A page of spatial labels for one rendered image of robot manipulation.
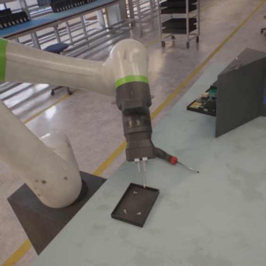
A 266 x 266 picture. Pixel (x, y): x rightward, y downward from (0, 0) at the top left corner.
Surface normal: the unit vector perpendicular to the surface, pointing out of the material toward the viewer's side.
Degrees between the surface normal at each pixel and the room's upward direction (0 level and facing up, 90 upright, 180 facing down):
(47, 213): 0
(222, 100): 90
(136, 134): 54
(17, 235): 0
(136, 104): 45
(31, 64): 75
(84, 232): 0
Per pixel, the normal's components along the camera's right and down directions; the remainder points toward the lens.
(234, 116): 0.48, 0.41
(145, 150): -0.09, -0.21
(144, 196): -0.15, -0.84
